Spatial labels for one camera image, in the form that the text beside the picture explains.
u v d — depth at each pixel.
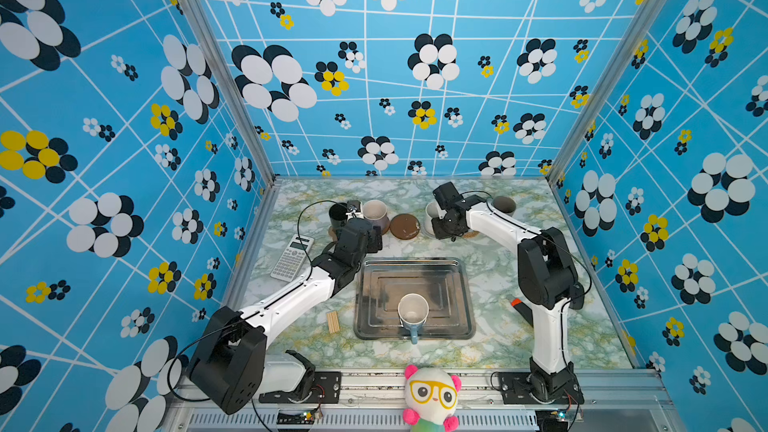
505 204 0.98
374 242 0.76
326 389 0.73
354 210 0.71
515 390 0.73
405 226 1.05
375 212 1.04
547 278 0.53
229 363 0.41
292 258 0.97
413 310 0.84
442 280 1.17
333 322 0.83
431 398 0.66
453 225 0.83
